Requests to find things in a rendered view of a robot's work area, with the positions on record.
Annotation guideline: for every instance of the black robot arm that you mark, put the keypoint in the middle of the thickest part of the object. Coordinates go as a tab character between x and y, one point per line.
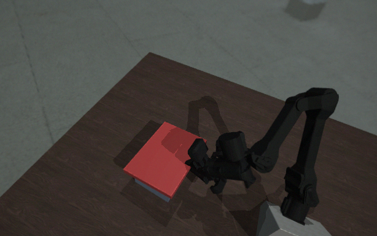
300	179

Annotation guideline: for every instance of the red rectangular lid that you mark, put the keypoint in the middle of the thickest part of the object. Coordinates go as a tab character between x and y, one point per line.
160	164

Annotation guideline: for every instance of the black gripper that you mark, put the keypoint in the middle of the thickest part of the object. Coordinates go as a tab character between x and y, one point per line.
207	169

